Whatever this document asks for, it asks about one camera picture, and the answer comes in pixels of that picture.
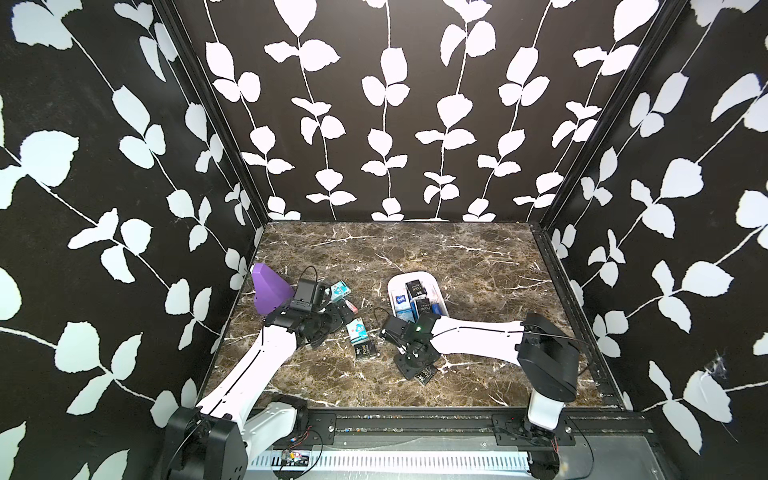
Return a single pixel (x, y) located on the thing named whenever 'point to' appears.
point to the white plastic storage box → (396, 286)
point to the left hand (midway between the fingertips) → (346, 317)
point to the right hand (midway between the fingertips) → (405, 367)
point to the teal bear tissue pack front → (357, 331)
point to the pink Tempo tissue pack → (351, 306)
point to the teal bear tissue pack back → (339, 290)
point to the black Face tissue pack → (415, 288)
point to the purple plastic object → (270, 289)
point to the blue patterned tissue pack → (436, 309)
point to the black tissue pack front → (425, 375)
